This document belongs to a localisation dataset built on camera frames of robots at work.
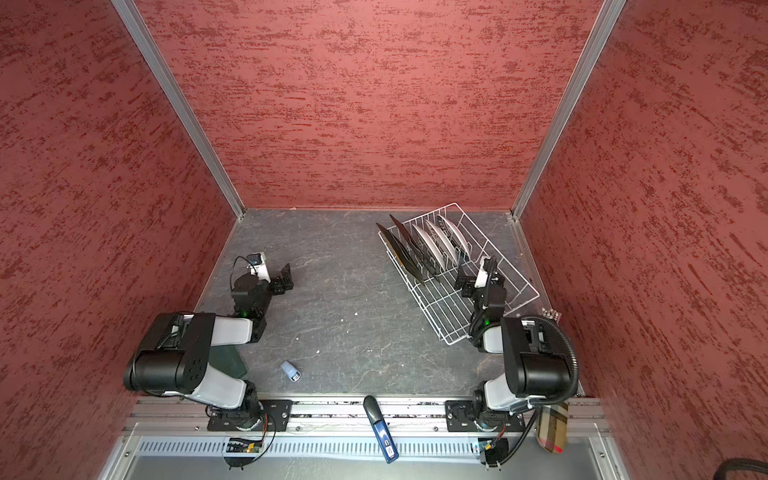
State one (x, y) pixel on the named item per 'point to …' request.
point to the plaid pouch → (552, 427)
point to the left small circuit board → (241, 445)
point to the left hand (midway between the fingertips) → (275, 271)
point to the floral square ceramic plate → (415, 250)
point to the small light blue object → (292, 373)
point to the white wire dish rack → (431, 249)
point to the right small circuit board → (493, 451)
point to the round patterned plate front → (432, 244)
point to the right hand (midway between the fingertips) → (471, 269)
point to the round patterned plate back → (455, 235)
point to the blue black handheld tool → (380, 428)
